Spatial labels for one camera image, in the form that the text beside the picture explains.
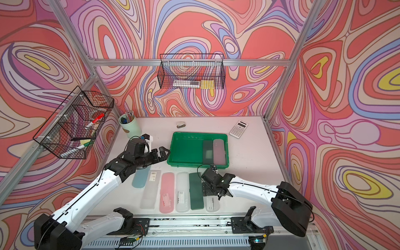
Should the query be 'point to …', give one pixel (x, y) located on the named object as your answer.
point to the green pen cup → (129, 124)
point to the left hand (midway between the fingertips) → (165, 153)
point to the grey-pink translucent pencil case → (219, 152)
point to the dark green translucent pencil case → (208, 152)
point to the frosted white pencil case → (212, 203)
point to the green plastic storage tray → (197, 149)
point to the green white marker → (74, 149)
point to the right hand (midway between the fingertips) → (212, 194)
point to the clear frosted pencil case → (150, 189)
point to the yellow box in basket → (207, 84)
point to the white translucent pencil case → (182, 192)
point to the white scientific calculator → (238, 129)
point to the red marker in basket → (101, 116)
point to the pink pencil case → (166, 203)
